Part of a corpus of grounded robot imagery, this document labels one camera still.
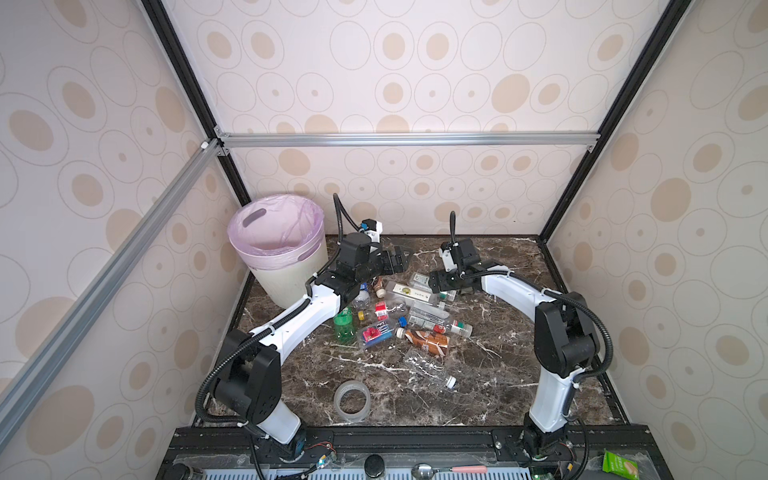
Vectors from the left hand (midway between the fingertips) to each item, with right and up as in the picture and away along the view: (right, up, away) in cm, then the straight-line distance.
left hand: (410, 249), depth 79 cm
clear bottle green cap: (+16, -24, +14) cm, 32 cm away
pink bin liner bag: (-41, +7, +16) cm, 45 cm away
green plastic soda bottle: (-20, -24, +13) cm, 33 cm away
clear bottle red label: (-7, -19, +16) cm, 25 cm away
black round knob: (-9, -47, -16) cm, 50 cm away
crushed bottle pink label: (-10, -25, +9) cm, 28 cm away
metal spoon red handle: (+3, -55, -6) cm, 55 cm away
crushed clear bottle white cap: (+2, -33, +7) cm, 34 cm away
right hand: (+11, -9, +18) cm, 23 cm away
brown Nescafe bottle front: (+8, -27, +7) cm, 29 cm away
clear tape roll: (-17, -37, +3) cm, 41 cm away
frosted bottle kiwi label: (+2, -13, +19) cm, 23 cm away
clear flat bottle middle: (+7, -19, +17) cm, 26 cm away
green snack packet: (+49, -51, -9) cm, 71 cm away
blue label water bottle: (-15, -16, +19) cm, 29 cm away
